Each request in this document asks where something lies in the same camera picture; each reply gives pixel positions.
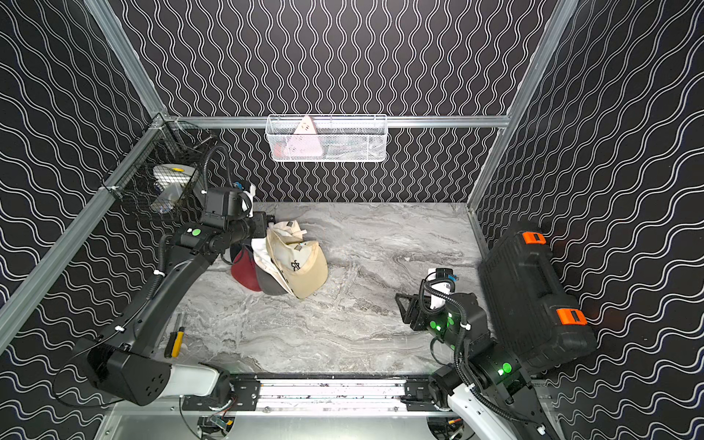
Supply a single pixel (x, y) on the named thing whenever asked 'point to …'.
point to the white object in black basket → (173, 180)
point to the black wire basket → (130, 178)
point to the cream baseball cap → (289, 231)
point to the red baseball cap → (243, 269)
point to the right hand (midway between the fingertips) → (405, 294)
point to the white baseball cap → (262, 258)
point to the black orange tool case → (533, 313)
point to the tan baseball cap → (302, 266)
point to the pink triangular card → (304, 141)
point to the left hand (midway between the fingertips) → (261, 213)
